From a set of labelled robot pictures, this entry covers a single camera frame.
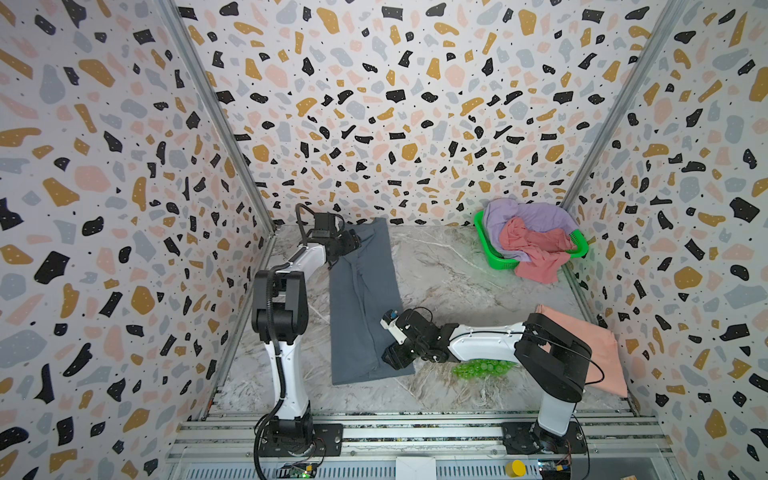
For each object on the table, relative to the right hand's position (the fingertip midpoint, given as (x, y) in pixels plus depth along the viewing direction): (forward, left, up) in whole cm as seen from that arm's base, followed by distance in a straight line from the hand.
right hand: (383, 350), depth 86 cm
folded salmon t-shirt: (-3, -64, -4) cm, 64 cm away
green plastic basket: (+32, -38, +3) cm, 50 cm away
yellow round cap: (-27, -31, +2) cm, 42 cm away
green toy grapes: (-5, -28, +1) cm, 28 cm away
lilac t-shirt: (+54, -58, +3) cm, 79 cm away
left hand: (+36, +11, +9) cm, 39 cm away
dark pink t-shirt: (+38, -58, +1) cm, 69 cm away
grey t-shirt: (+22, +8, -3) cm, 24 cm away
